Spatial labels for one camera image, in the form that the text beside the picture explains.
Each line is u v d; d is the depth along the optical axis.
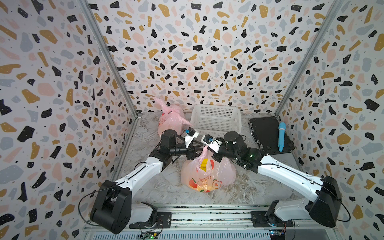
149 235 0.70
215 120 1.17
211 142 0.62
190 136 0.68
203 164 0.75
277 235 0.71
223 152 0.63
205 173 0.73
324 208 0.39
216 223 0.73
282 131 1.00
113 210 0.40
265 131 1.11
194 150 0.69
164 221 0.73
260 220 0.73
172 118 0.95
